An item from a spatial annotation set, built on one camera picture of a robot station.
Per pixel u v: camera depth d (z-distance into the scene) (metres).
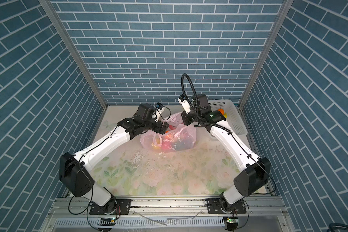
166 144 0.89
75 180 0.42
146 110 0.60
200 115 0.57
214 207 0.74
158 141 0.87
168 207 0.75
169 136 0.90
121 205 0.74
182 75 0.56
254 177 0.41
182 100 0.66
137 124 0.58
